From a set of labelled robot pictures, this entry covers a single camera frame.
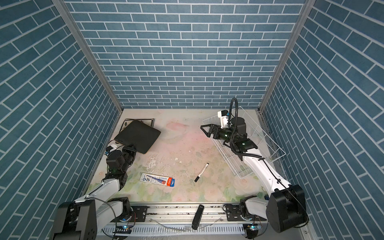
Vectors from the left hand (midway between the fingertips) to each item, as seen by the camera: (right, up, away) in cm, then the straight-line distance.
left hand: (136, 141), depth 85 cm
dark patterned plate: (-3, +7, +10) cm, 13 cm away
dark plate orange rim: (+2, -2, +2) cm, 4 cm away
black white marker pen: (+38, -18, +1) cm, 42 cm away
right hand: (+39, +9, -9) cm, 41 cm away
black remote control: (+36, -36, -13) cm, 52 cm away
